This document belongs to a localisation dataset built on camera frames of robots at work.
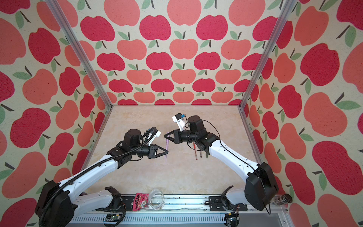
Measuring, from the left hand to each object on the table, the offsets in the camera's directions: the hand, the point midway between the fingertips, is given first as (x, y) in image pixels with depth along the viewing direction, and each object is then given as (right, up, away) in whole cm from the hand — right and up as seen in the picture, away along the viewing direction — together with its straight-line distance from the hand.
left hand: (168, 153), depth 71 cm
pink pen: (-1, +4, +1) cm, 4 cm away
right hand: (0, +9, +2) cm, 9 cm away
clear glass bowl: (-7, -28, +7) cm, 29 cm away
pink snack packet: (-15, -26, +4) cm, 31 cm away
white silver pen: (+20, -6, +22) cm, 30 cm away
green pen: (+24, -7, +21) cm, 33 cm away
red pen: (+16, -2, +27) cm, 31 cm away
